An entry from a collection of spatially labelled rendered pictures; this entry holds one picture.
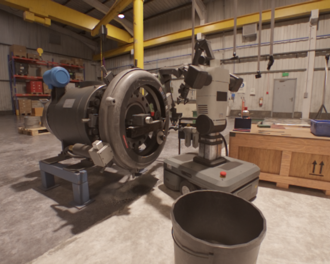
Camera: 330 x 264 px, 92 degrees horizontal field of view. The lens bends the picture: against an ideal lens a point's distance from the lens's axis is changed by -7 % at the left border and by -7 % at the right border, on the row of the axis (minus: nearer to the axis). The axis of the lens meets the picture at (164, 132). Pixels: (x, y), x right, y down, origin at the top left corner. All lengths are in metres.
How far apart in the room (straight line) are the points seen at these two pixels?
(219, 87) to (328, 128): 1.02
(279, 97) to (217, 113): 10.36
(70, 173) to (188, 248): 1.05
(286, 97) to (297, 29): 3.64
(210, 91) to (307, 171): 1.10
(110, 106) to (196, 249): 0.82
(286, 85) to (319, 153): 9.97
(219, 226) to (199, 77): 0.83
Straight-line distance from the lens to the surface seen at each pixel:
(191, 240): 0.55
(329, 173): 1.89
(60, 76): 1.68
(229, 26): 12.32
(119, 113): 1.05
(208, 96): 1.28
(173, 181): 1.46
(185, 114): 7.76
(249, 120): 1.90
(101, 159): 1.04
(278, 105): 11.60
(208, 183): 1.18
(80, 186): 1.40
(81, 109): 1.39
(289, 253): 1.18
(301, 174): 1.86
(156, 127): 1.36
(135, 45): 5.25
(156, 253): 1.02
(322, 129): 1.90
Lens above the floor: 0.73
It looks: 9 degrees down
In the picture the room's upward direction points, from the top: straight up
